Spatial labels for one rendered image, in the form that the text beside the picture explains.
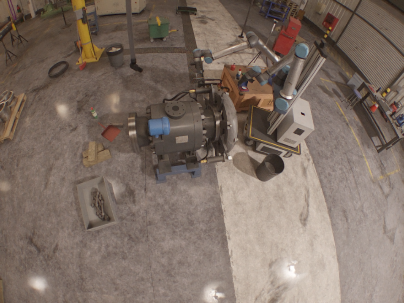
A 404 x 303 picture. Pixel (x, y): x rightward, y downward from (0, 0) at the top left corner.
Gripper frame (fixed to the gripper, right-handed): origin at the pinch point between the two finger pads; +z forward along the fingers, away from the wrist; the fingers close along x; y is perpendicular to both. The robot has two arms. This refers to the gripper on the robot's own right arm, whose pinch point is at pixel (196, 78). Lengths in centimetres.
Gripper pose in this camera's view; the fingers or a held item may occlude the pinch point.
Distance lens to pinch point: 219.8
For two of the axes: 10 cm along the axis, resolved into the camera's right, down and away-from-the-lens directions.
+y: 10.0, -0.8, -0.1
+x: 0.0, -2.3, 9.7
